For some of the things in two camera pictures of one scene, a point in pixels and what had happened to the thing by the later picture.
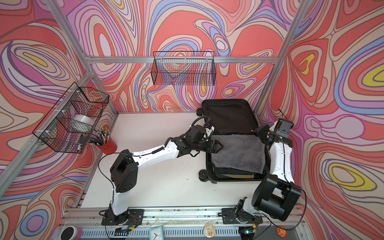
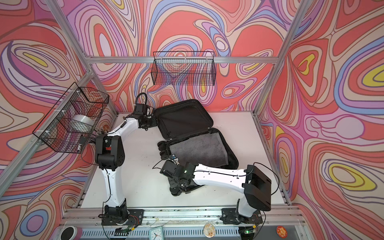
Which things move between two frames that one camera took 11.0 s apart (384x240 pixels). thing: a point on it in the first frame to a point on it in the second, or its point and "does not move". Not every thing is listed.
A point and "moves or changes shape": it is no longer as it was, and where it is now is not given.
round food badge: x=209 y=230 does not move
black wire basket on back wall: x=183 y=68 does not move
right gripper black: x=260 y=130 to x=172 y=183
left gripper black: x=216 y=143 to x=154 y=122
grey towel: x=243 y=152 moves or changes shape
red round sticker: x=281 y=231 does not move
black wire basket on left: x=69 y=125 does not move
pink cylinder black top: x=71 y=232 does not move
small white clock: x=156 y=234 does not move
